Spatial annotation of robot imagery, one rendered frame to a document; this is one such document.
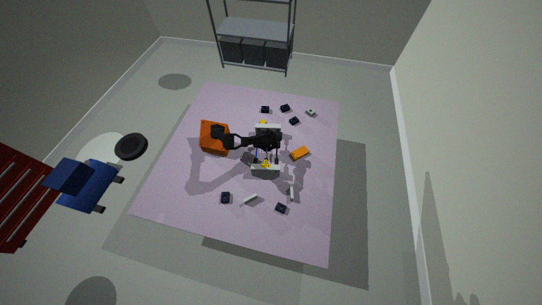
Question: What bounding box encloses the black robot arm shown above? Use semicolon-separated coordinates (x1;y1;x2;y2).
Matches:
210;124;282;150

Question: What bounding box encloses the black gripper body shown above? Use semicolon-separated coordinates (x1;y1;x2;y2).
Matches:
253;140;280;148

